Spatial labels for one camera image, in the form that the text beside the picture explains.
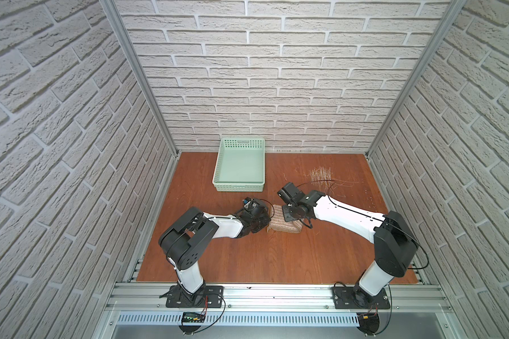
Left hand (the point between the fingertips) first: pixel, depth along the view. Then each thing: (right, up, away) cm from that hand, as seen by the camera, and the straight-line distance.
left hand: (270, 212), depth 94 cm
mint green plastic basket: (-16, +22, +21) cm, 34 cm away
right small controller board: (+32, -33, -24) cm, 52 cm away
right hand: (+6, 0, -7) cm, 9 cm away
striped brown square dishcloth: (+3, -4, -2) cm, 6 cm away
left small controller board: (-29, -33, -22) cm, 48 cm away
